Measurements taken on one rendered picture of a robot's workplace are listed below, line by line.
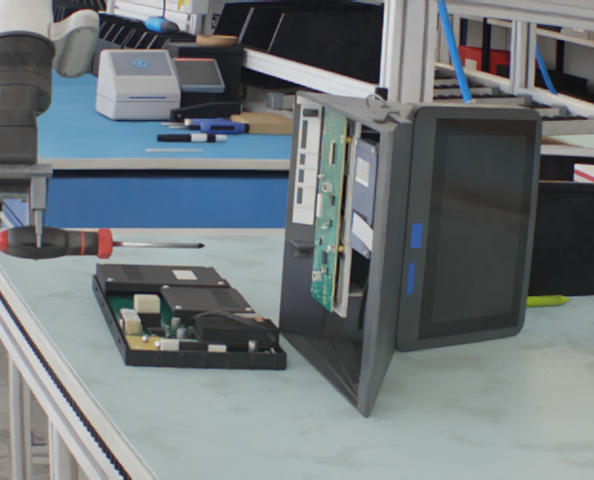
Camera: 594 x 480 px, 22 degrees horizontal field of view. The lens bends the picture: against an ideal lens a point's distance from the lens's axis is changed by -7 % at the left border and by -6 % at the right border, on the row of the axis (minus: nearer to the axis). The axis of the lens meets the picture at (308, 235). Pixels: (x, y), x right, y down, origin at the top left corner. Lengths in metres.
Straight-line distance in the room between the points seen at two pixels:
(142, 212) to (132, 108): 0.52
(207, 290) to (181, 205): 1.44
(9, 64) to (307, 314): 0.35
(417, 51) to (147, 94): 0.69
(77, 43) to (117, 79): 2.05
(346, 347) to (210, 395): 0.19
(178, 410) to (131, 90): 2.21
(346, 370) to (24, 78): 0.35
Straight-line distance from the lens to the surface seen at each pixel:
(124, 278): 1.44
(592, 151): 3.10
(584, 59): 8.82
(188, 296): 1.39
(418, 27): 2.89
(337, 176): 1.27
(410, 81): 2.89
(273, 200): 2.91
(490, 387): 1.27
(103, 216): 2.83
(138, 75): 3.36
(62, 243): 1.21
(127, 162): 2.81
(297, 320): 1.37
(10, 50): 1.25
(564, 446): 1.13
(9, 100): 1.24
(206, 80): 3.41
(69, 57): 1.31
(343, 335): 1.37
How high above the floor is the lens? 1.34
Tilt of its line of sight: 11 degrees down
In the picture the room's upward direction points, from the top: 4 degrees clockwise
